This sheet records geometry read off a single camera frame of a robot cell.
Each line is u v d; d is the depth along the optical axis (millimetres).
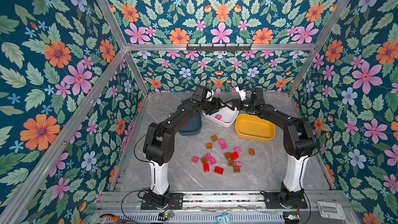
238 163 843
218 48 930
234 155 877
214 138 936
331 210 691
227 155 883
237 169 822
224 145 915
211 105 802
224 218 678
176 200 734
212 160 870
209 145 907
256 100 780
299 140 539
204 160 861
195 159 862
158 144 505
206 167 841
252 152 888
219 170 822
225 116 1001
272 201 733
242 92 862
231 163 858
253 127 1035
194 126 1020
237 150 884
